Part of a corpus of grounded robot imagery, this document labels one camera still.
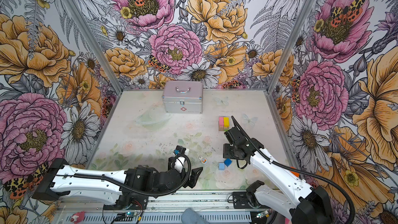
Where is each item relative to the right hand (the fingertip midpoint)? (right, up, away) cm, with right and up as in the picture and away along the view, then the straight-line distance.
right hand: (229, 157), depth 80 cm
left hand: (-18, 0, -12) cm, 22 cm away
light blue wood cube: (-4, -6, +4) cm, 8 cm away
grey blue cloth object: (-19, -21, -12) cm, 31 cm away
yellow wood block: (+1, +16, +18) cm, 24 cm away
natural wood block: (-2, +12, +17) cm, 21 cm away
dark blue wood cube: (0, -4, +6) cm, 7 cm away
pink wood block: (-2, +16, +21) cm, 26 cm away
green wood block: (+1, +11, +17) cm, 20 cm away
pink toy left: (-66, -21, -13) cm, 71 cm away
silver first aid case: (-26, +32, +19) cm, 45 cm away
